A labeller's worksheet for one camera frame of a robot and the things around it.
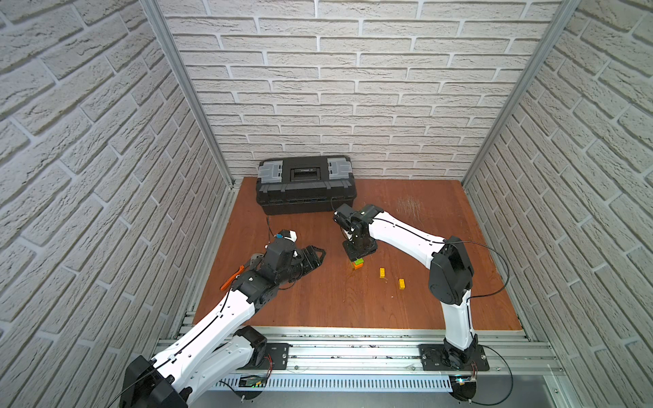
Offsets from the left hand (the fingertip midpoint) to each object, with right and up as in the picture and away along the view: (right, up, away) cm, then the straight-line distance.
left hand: (324, 253), depth 76 cm
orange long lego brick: (+12, -6, +12) cm, 18 cm away
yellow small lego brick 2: (+27, -13, +11) cm, 32 cm away
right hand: (+12, -3, +11) cm, 17 cm away
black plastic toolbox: (-8, +23, +20) cm, 31 cm away
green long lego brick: (+11, -3, +4) cm, 12 cm away
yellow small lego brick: (+20, -10, +14) cm, 26 cm away
